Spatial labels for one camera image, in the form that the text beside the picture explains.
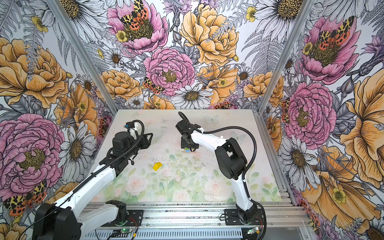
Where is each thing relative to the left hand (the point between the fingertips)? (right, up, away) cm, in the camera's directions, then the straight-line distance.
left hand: (150, 138), depth 83 cm
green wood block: (+19, -6, +6) cm, 21 cm away
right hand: (+21, -7, +11) cm, 25 cm away
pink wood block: (+22, -7, -2) cm, 23 cm away
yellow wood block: (+2, -17, +8) cm, 19 cm away
